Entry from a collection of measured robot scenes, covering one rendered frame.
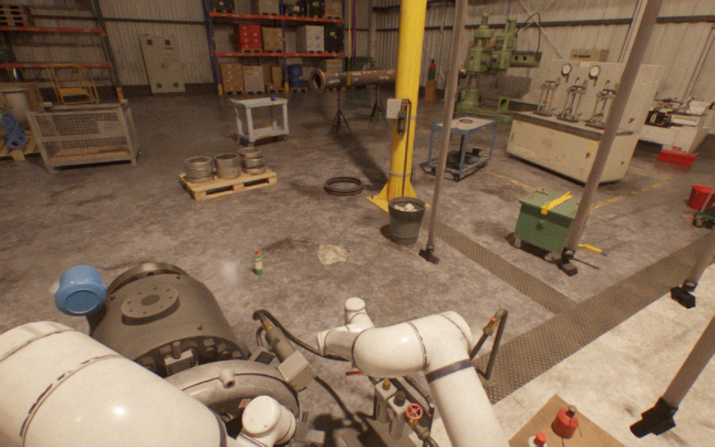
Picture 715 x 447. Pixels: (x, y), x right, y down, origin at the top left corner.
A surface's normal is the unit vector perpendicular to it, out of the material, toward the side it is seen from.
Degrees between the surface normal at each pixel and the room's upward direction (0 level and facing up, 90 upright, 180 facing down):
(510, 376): 0
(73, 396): 14
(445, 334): 30
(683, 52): 90
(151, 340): 7
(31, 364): 22
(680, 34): 90
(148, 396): 39
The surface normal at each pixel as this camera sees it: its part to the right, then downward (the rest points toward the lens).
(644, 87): -0.94, 0.14
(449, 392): -0.50, -0.30
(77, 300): 0.58, 0.38
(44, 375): -0.11, -0.74
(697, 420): 0.02, -0.89
